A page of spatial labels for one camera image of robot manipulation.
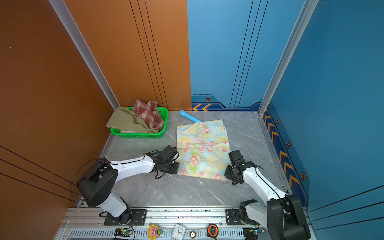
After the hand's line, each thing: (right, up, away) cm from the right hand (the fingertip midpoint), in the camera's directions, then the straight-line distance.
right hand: (227, 175), depth 86 cm
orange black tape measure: (-10, -18, -19) cm, 29 cm away
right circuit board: (+9, -22, -16) cm, 29 cm away
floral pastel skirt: (-13, +13, +10) cm, 21 cm away
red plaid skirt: (-51, +38, +16) cm, 66 cm away
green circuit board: (-53, -22, -16) cm, 59 cm away
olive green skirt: (-69, +33, +17) cm, 78 cm away
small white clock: (-26, -20, -18) cm, 37 cm away
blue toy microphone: (-28, +38, +29) cm, 56 cm away
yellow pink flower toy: (-37, -18, -20) cm, 46 cm away
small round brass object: (-19, -19, -20) cm, 34 cm away
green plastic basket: (-42, +39, +25) cm, 63 cm away
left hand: (-29, +3, +3) cm, 29 cm away
